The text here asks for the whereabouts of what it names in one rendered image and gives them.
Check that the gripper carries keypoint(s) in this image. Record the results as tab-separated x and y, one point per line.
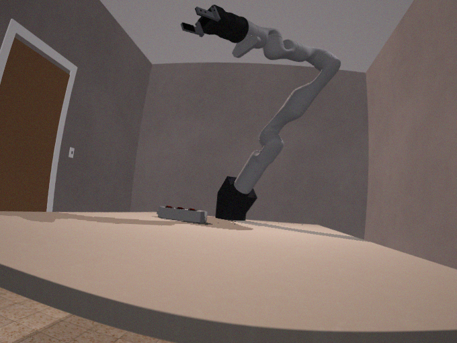
226	25

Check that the white power strip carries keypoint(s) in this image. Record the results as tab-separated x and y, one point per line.
182	214

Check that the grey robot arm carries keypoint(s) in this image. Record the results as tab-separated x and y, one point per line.
294	107

